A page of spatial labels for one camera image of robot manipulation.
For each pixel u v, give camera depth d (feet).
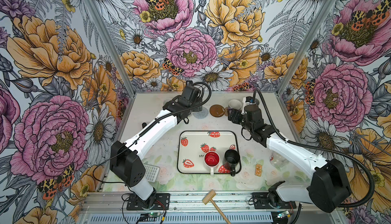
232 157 2.79
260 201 2.40
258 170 2.73
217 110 3.67
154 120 1.65
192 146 3.09
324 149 1.48
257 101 3.32
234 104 3.37
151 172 2.70
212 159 2.80
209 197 2.45
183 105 1.95
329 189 1.36
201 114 3.54
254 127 2.06
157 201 2.40
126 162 1.37
